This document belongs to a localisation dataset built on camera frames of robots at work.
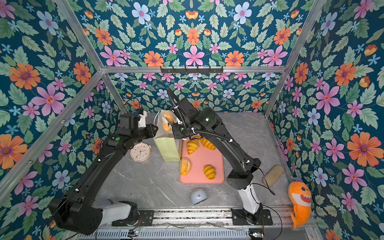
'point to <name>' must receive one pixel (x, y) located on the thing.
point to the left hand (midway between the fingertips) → (158, 123)
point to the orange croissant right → (207, 144)
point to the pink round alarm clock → (140, 152)
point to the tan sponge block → (273, 175)
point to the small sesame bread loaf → (185, 166)
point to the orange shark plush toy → (301, 196)
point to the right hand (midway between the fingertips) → (176, 130)
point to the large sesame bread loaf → (168, 115)
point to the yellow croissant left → (192, 145)
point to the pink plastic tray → (202, 157)
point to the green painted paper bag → (166, 148)
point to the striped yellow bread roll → (209, 171)
